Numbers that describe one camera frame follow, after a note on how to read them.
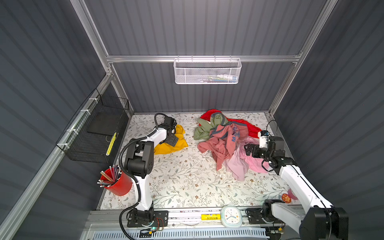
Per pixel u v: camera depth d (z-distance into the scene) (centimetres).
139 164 54
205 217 73
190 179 87
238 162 86
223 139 91
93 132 74
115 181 71
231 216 72
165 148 99
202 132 105
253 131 107
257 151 75
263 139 76
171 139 93
